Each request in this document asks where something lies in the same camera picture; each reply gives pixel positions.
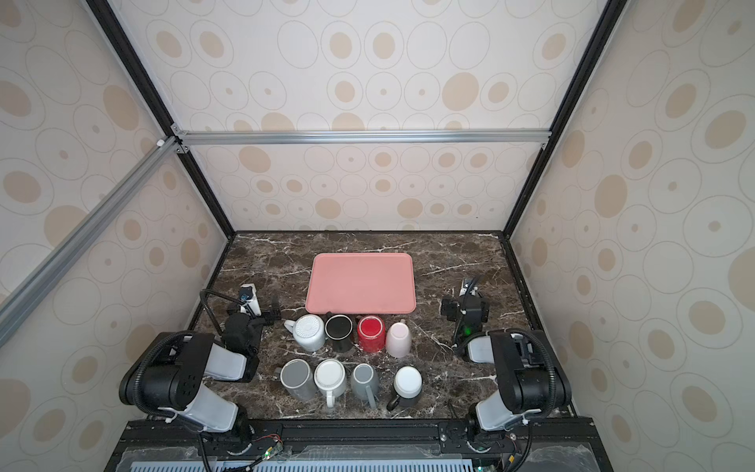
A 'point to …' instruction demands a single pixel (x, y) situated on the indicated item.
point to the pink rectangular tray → (362, 283)
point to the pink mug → (398, 339)
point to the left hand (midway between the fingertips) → (267, 290)
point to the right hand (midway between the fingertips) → (477, 297)
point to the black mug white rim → (338, 328)
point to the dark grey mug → (297, 378)
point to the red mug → (372, 333)
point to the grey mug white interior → (366, 383)
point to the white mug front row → (329, 377)
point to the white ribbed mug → (309, 331)
